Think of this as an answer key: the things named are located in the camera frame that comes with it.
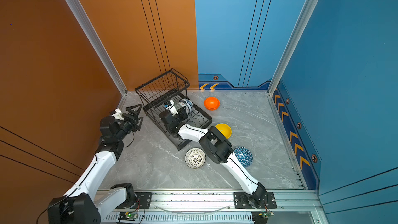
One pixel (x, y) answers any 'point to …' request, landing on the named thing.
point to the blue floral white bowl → (189, 103)
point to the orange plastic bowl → (211, 103)
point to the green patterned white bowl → (180, 104)
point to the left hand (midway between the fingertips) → (143, 108)
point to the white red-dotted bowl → (195, 157)
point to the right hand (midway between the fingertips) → (184, 107)
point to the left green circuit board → (127, 216)
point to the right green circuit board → (266, 213)
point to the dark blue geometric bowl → (244, 155)
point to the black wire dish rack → (168, 92)
